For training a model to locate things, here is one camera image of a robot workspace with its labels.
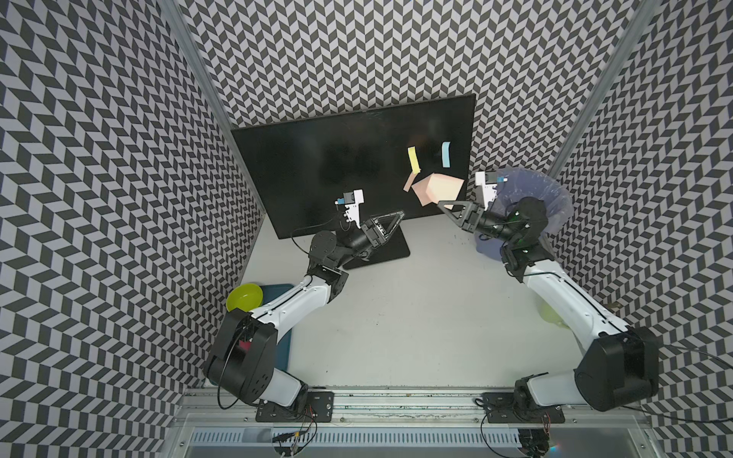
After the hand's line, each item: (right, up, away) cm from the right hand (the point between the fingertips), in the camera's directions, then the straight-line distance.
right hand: (438, 209), depth 68 cm
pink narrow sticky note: (-6, +9, +11) cm, 15 cm away
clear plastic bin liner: (+31, +11, +26) cm, 42 cm away
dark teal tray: (-43, -40, +17) cm, 61 cm away
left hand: (-9, -2, -2) cm, 9 cm away
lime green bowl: (-58, -27, +24) cm, 68 cm away
